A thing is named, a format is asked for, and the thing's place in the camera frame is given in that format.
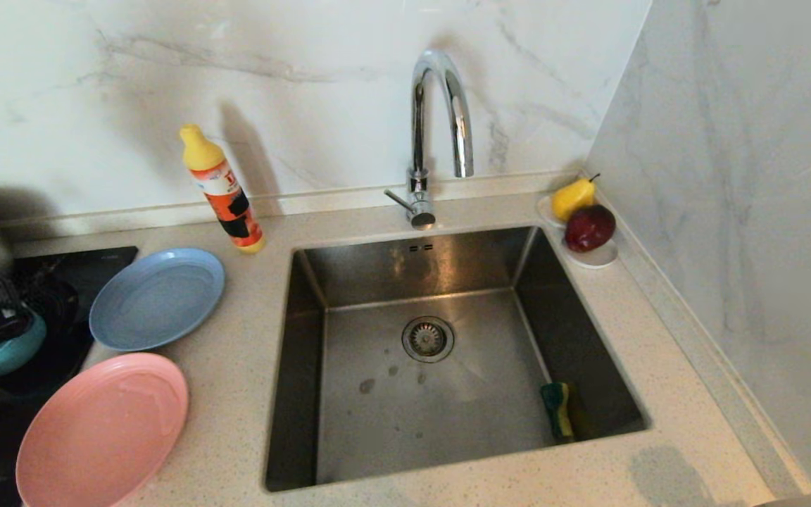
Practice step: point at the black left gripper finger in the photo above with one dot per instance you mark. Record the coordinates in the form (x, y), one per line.
(15, 320)

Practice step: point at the teal bowl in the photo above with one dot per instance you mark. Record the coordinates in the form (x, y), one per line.
(4, 359)

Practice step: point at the pink plate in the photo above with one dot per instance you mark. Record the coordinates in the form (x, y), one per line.
(103, 429)

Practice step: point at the grey-blue plate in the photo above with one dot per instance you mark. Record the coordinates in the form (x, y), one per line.
(159, 299)

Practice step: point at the orange detergent bottle yellow cap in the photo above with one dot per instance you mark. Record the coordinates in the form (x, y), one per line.
(229, 201)

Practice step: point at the yellow green sponge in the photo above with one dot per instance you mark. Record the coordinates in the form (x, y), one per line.
(559, 412)

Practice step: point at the stainless steel sink basin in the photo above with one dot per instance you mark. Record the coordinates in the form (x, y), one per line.
(377, 436)

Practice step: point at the black induction cooktop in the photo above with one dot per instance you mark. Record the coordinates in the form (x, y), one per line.
(96, 264)

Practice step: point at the round metal drain strainer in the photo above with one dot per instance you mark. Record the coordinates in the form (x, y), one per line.
(428, 339)

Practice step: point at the chrome gooseneck faucet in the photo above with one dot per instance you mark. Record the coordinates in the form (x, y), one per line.
(417, 141)

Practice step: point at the yellow pear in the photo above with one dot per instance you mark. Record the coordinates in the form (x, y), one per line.
(571, 199)

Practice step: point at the dark red apple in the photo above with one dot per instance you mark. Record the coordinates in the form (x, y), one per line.
(588, 229)

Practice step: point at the small white dish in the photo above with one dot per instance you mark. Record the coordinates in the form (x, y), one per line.
(599, 259)

